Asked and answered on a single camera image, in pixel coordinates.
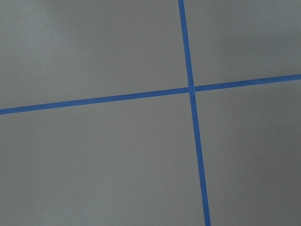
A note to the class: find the blue tape line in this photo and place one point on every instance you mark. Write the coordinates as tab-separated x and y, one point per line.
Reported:
94	101
186	47

